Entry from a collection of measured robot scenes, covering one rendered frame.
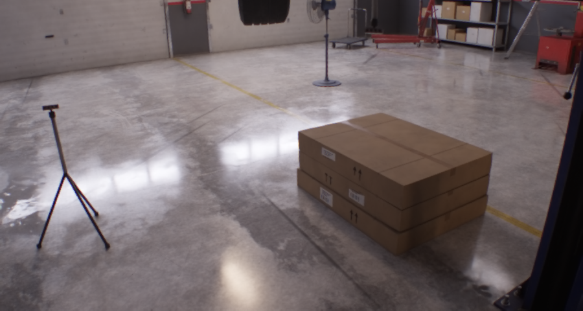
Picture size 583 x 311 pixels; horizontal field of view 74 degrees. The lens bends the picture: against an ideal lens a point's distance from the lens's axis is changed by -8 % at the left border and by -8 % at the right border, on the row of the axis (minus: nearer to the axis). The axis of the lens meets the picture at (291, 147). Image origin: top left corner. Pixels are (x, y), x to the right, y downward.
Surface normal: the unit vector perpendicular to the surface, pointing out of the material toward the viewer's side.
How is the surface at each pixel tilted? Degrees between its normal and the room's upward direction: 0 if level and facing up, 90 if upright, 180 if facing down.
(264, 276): 0
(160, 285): 0
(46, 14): 90
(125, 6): 90
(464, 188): 89
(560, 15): 90
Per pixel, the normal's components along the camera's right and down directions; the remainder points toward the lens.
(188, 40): 0.51, 0.30
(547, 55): -0.86, 0.21
